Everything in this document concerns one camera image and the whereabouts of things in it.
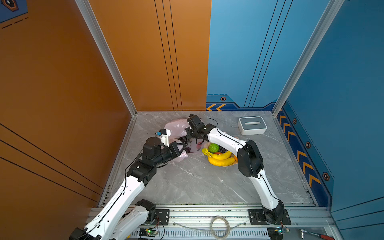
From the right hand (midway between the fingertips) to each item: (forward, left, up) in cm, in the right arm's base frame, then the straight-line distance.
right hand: (186, 133), depth 96 cm
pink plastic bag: (-5, +4, +11) cm, 12 cm away
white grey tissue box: (+10, -47, -6) cm, 48 cm away
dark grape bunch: (-9, -1, -6) cm, 11 cm away
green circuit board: (-52, +16, -11) cm, 55 cm away
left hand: (-19, -3, +16) cm, 25 cm away
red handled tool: (-53, -65, -11) cm, 84 cm away
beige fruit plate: (-7, -13, -4) cm, 16 cm away
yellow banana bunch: (-19, -21, -1) cm, 28 cm away
